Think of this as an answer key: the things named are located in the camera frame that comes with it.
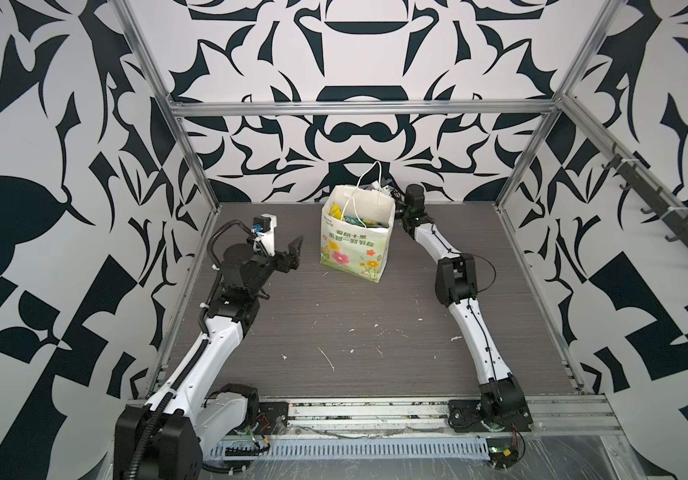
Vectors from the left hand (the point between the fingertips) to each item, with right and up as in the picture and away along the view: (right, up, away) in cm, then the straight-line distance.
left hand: (287, 228), depth 76 cm
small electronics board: (+51, -53, -4) cm, 74 cm away
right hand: (+20, +5, +24) cm, 32 cm away
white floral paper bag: (+17, +1, +5) cm, 18 cm away
